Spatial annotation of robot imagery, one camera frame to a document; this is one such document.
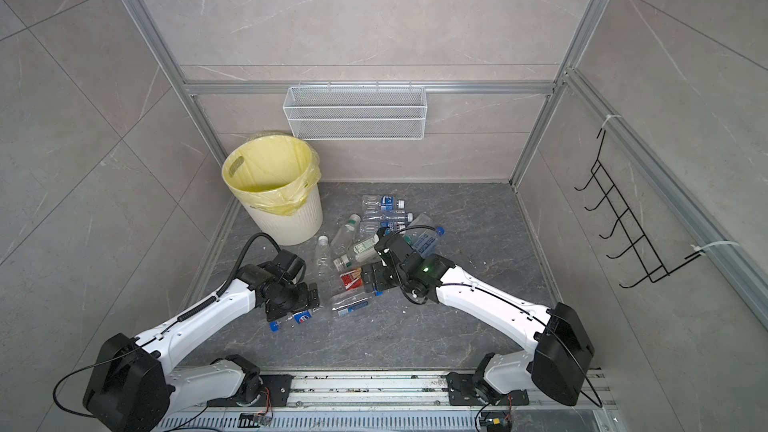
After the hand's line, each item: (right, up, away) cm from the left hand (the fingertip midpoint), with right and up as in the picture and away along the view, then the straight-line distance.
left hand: (307, 299), depth 83 cm
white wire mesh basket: (+12, +59, +18) cm, 63 cm away
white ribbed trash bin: (-7, +18, +15) cm, 25 cm away
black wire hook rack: (+77, +19, -20) cm, 82 cm away
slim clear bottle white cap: (+2, +8, +10) cm, 13 cm away
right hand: (+20, +9, -4) cm, 22 cm away
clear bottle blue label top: (+21, +28, +24) cm, 42 cm away
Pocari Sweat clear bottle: (+16, +18, +17) cm, 30 cm away
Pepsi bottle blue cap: (-9, -7, -1) cm, 11 cm away
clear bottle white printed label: (+15, +11, +10) cm, 21 cm away
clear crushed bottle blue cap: (+22, +23, +21) cm, 38 cm away
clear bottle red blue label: (+11, -3, +1) cm, 11 cm away
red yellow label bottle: (+12, +5, +5) cm, 14 cm away
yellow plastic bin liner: (-17, +38, +18) cm, 46 cm away
